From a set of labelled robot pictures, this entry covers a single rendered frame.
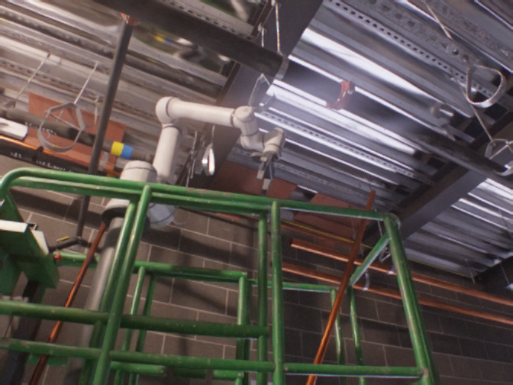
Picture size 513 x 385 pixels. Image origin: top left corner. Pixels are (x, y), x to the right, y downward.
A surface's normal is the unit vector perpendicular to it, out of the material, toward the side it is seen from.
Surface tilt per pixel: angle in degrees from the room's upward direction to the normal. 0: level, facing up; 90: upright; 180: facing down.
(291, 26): 180
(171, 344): 90
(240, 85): 180
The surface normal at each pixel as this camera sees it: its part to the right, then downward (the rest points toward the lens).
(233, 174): 0.00, 0.75
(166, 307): 0.45, -0.59
